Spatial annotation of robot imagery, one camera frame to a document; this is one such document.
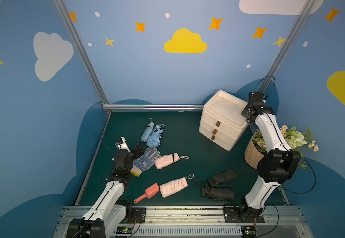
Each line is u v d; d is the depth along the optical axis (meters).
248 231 0.73
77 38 0.79
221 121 0.87
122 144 0.73
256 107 0.63
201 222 0.74
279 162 0.48
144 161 0.93
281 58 0.88
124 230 0.72
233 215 0.74
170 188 0.80
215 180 0.83
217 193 0.78
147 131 1.05
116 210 0.59
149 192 0.80
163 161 0.90
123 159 0.62
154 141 0.98
